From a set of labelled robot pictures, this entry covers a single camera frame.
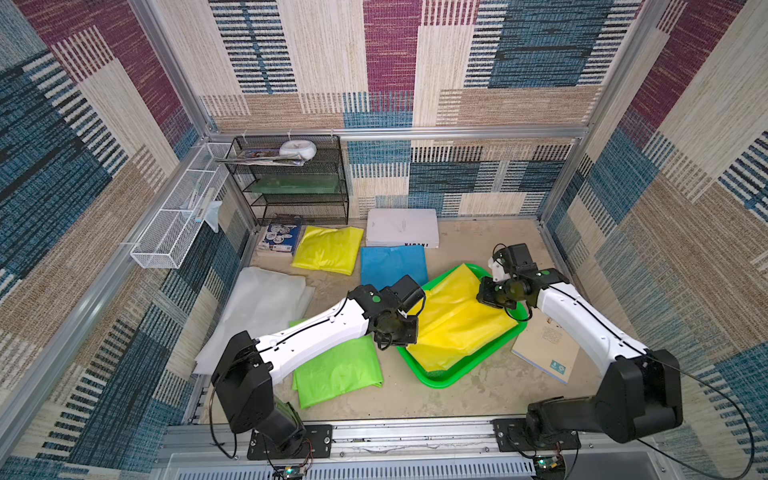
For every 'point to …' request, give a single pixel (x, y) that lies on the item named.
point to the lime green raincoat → (338, 373)
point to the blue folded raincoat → (381, 266)
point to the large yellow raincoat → (452, 321)
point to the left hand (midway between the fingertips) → (412, 338)
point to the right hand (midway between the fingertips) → (478, 292)
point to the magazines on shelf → (266, 156)
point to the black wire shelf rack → (291, 179)
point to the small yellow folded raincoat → (329, 250)
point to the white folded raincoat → (260, 302)
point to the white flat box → (396, 227)
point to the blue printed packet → (279, 237)
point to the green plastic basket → (453, 325)
